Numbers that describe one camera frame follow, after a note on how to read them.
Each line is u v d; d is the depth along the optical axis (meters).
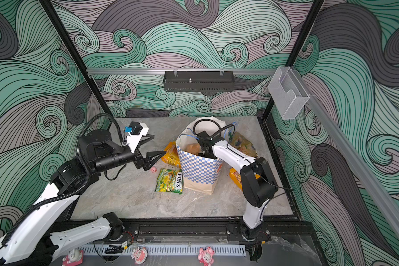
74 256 0.61
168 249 0.70
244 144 0.94
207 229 0.75
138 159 0.48
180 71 0.92
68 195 0.37
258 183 0.46
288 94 0.79
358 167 0.52
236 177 0.86
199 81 0.95
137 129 0.46
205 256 0.65
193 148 0.86
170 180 0.87
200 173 0.70
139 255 0.65
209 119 0.86
